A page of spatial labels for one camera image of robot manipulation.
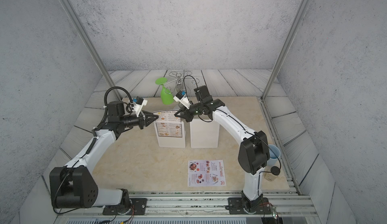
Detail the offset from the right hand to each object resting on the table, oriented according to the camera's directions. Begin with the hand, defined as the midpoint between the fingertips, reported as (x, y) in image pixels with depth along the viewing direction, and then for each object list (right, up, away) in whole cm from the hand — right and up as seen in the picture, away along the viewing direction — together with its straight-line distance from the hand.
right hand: (176, 114), depth 78 cm
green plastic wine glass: (-9, +11, +21) cm, 26 cm away
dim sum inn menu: (-5, -5, +4) cm, 9 cm away
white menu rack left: (-4, -17, +13) cm, 22 cm away
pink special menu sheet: (+16, -32, +7) cm, 37 cm away
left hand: (-9, -1, 0) cm, 9 cm away
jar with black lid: (+49, -28, -3) cm, 57 cm away
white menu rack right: (+15, -12, +9) cm, 21 cm away
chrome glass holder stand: (0, +18, +15) cm, 23 cm away
